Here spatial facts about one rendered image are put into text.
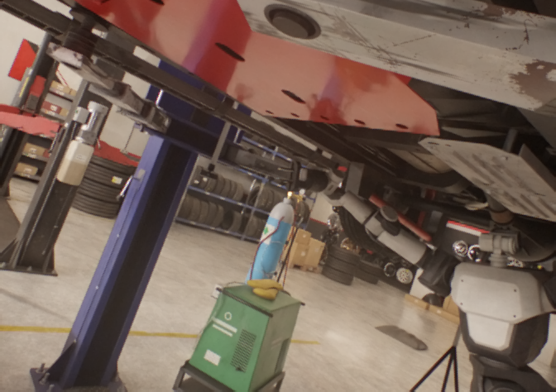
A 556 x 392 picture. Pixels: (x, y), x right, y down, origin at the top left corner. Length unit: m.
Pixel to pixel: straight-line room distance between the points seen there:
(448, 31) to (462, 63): 0.04
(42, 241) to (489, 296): 3.74
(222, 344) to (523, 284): 1.66
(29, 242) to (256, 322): 2.52
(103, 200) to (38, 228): 3.69
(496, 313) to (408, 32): 1.30
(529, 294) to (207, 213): 9.30
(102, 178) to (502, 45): 7.65
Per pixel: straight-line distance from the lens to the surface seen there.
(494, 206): 2.05
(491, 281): 1.55
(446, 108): 1.17
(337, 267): 10.42
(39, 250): 4.41
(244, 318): 2.50
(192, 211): 10.17
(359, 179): 1.91
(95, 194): 7.89
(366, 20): 0.34
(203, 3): 0.80
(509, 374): 1.65
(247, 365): 2.53
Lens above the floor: 1.34
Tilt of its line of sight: 4 degrees up
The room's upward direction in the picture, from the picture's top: 20 degrees clockwise
